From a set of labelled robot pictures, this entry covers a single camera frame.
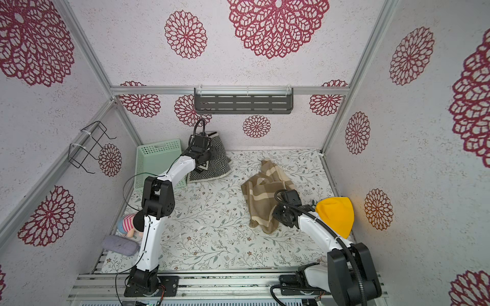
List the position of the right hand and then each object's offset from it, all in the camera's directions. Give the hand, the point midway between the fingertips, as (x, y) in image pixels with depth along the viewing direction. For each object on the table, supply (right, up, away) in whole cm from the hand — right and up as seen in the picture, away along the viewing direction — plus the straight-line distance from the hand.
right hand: (275, 211), depth 89 cm
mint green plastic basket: (-69, +26, +27) cm, 78 cm away
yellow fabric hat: (+32, -1, +5) cm, 33 cm away
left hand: (-31, +30, +18) cm, 47 cm away
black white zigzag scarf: (-30, +20, +18) cm, 41 cm away
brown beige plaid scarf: (-6, +8, +9) cm, 14 cm away
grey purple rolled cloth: (-68, -12, -7) cm, 69 cm away
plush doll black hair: (-61, -3, -5) cm, 61 cm away
